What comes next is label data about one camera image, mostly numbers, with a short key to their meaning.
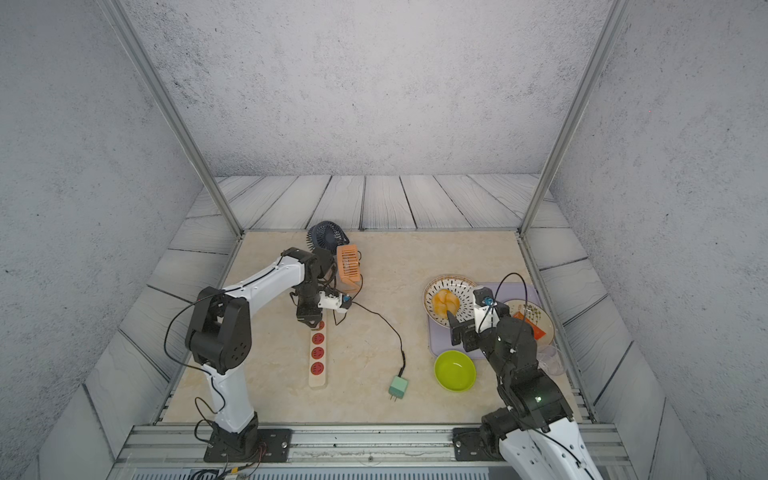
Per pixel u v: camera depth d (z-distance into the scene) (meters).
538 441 0.46
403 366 0.86
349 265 0.99
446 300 0.96
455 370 0.84
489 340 0.60
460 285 1.02
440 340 0.91
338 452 0.73
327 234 1.08
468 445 0.72
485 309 0.58
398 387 0.81
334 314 0.87
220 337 0.51
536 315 0.96
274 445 0.73
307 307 0.81
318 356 0.86
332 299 0.83
